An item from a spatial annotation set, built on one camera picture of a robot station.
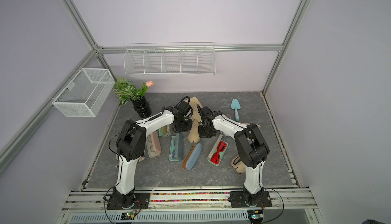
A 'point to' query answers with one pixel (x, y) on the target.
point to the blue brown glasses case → (192, 157)
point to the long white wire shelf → (186, 58)
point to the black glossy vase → (142, 107)
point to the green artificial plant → (125, 90)
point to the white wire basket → (85, 94)
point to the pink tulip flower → (149, 83)
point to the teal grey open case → (176, 151)
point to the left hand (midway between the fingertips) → (190, 130)
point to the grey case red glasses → (218, 151)
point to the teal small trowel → (235, 105)
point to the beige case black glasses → (236, 163)
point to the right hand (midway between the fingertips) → (202, 134)
